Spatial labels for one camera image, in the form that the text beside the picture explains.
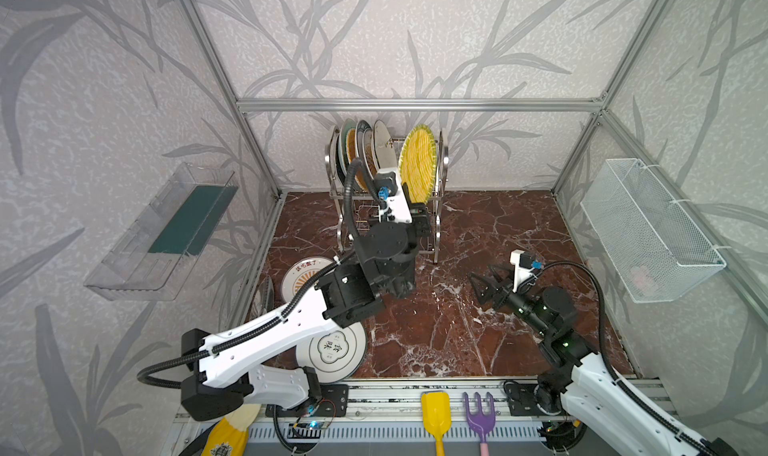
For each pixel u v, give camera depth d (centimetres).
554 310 56
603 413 56
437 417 72
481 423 70
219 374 38
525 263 65
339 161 75
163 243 68
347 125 81
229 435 68
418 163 59
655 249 63
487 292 65
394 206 43
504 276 75
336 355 81
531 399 73
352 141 73
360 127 78
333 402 72
